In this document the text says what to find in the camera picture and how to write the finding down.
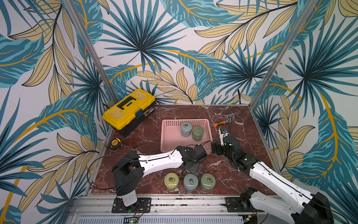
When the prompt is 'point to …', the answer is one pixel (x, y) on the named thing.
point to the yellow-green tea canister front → (171, 181)
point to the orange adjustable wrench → (228, 121)
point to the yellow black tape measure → (116, 143)
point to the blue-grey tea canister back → (186, 129)
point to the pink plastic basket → (171, 137)
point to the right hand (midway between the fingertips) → (219, 140)
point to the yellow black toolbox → (124, 117)
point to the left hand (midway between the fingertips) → (190, 167)
